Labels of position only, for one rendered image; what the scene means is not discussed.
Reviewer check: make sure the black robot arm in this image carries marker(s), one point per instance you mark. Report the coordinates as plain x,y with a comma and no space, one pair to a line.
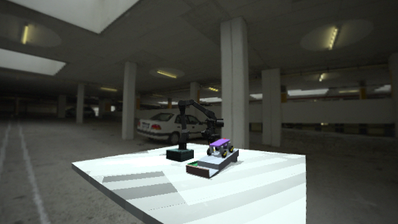
185,133

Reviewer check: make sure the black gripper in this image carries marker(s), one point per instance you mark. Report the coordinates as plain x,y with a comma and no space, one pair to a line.
211,138

